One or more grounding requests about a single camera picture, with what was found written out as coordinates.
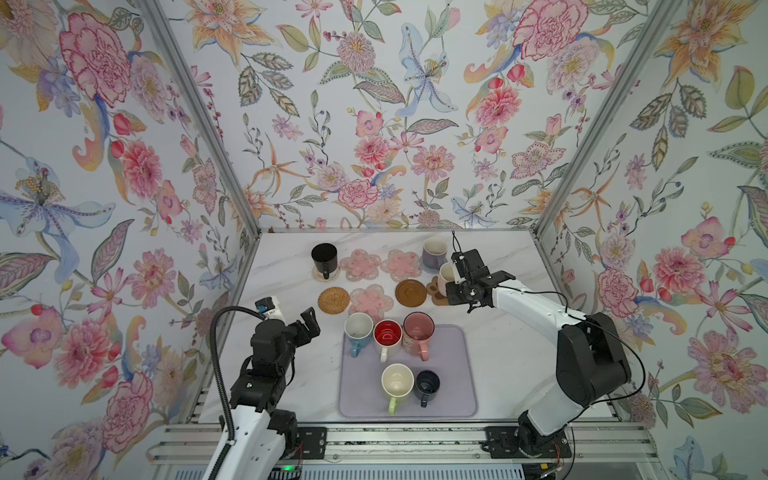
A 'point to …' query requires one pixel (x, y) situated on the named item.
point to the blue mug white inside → (358, 330)
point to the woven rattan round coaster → (333, 300)
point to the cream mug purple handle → (434, 252)
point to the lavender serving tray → (453, 357)
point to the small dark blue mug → (426, 386)
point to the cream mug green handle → (397, 380)
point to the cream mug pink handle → (446, 275)
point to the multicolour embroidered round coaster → (320, 276)
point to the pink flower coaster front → (371, 301)
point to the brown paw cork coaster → (432, 289)
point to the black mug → (325, 256)
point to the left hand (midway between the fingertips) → (305, 315)
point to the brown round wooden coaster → (411, 293)
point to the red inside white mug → (387, 335)
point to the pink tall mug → (417, 330)
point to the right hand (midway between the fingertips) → (453, 290)
